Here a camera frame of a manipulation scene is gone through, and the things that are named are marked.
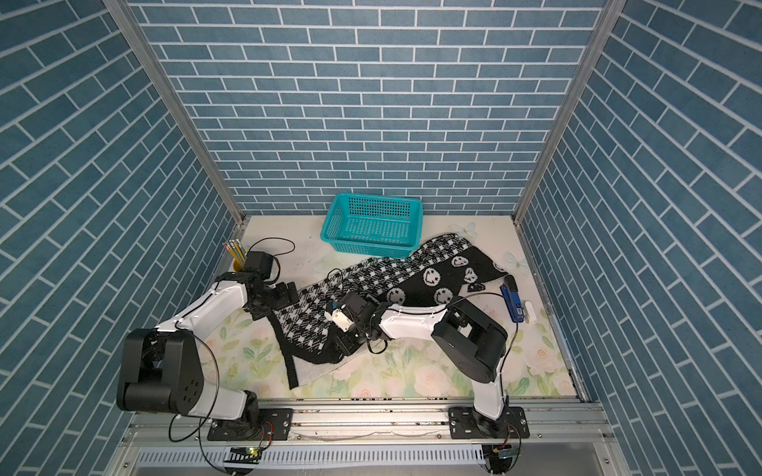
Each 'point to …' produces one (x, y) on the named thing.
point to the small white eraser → (530, 315)
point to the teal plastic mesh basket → (387, 226)
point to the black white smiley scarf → (446, 269)
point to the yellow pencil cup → (237, 264)
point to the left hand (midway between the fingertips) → (293, 301)
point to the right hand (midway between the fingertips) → (341, 345)
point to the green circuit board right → (504, 453)
